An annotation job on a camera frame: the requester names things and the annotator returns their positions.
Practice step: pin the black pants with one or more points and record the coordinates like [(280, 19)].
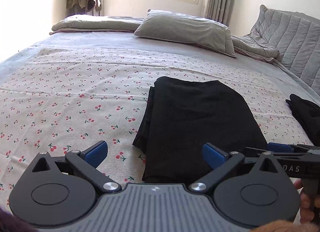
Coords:
[(180, 117)]

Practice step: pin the grey pillow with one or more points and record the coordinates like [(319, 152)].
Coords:
[(186, 29)]

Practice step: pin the grey quilted blanket right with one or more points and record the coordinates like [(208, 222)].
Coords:
[(290, 39)]

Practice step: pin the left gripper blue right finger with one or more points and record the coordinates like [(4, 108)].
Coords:
[(223, 165)]

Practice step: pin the folded grey quilt left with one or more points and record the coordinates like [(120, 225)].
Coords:
[(88, 23)]

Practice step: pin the cherry print white sheet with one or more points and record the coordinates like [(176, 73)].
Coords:
[(65, 99)]

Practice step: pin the person's right hand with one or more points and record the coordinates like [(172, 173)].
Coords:
[(306, 214)]

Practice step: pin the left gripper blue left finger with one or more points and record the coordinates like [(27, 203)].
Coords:
[(85, 163)]

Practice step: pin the black clothes pile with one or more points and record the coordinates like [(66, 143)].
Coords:
[(307, 113)]

